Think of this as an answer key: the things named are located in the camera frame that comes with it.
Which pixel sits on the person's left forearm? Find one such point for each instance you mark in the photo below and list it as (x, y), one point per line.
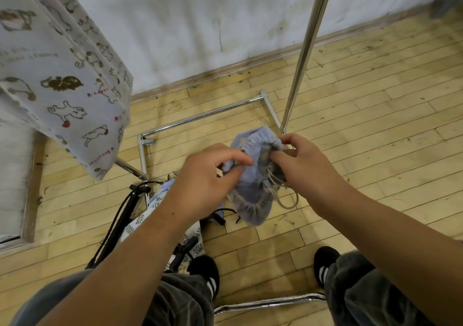
(115, 271)

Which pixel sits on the blue floral bag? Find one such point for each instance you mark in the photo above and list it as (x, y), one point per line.
(159, 195)

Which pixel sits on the chrome clothes rack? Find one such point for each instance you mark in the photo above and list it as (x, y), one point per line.
(307, 47)

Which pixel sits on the black striped left shoe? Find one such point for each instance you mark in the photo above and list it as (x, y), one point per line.
(204, 268)

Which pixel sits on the person's right hand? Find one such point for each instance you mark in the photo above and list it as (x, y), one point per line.
(311, 174)

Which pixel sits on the black striped shoe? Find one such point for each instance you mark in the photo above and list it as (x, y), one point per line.
(204, 268)
(323, 260)

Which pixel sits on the chrome chair frame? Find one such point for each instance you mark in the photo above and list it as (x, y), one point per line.
(271, 302)

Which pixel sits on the person's left hand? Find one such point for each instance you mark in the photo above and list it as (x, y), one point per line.
(199, 188)

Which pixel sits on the black striped right shoe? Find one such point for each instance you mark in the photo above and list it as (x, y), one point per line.
(323, 260)

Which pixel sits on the person's right forearm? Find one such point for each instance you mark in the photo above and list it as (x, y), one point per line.
(398, 249)

